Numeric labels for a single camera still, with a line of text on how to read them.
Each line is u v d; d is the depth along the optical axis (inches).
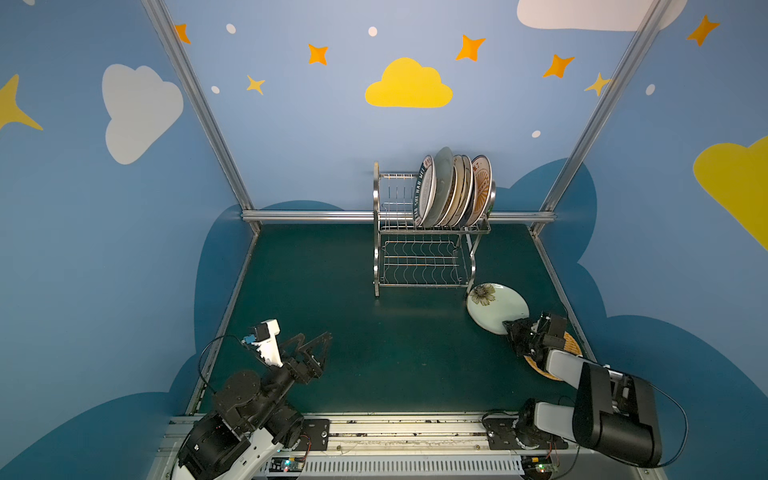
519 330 32.9
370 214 31.6
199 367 35.5
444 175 30.7
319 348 23.2
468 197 28.9
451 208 29.8
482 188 29.6
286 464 28.0
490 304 39.2
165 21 27.3
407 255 42.2
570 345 35.2
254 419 19.9
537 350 27.2
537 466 28.0
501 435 29.2
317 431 30.1
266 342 22.0
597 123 35.0
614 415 17.0
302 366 22.1
